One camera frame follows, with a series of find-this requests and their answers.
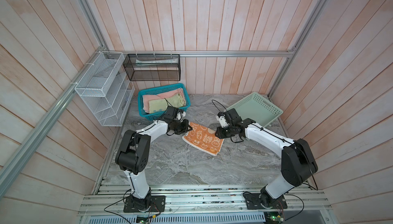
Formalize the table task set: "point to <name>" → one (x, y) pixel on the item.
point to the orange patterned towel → (203, 138)
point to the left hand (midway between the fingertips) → (192, 130)
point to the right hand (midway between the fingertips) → (216, 133)
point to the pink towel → (147, 98)
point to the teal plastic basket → (159, 90)
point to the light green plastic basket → (256, 108)
